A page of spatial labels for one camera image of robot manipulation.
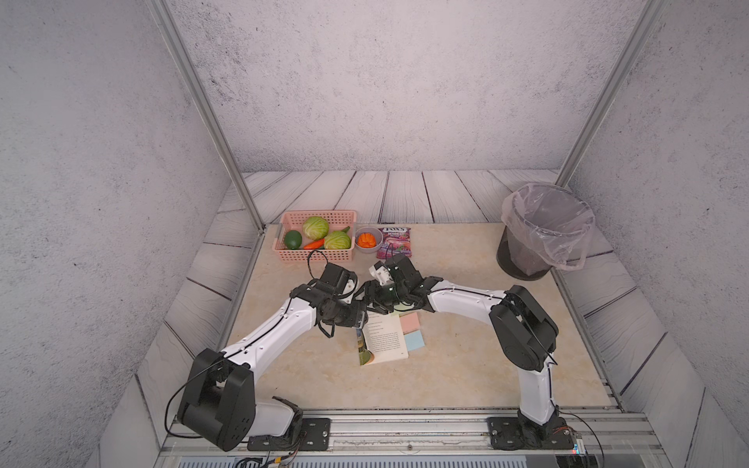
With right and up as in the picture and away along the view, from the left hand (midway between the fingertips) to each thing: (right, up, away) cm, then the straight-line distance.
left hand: (362, 318), depth 84 cm
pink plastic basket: (-30, +31, +35) cm, 56 cm away
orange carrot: (-20, +21, +27) cm, 40 cm away
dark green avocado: (-29, +23, +29) cm, 47 cm away
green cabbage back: (-20, +27, +27) cm, 43 cm away
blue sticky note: (+15, -8, +4) cm, 17 cm away
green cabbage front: (-11, +23, +24) cm, 34 cm away
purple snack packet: (+11, +22, +29) cm, 39 cm away
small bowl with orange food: (0, +23, +24) cm, 33 cm away
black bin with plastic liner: (+61, +27, +15) cm, 68 cm away
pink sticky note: (+14, -3, +7) cm, 16 cm away
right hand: (-2, +4, 0) cm, 4 cm away
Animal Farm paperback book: (+6, -8, +5) cm, 11 cm away
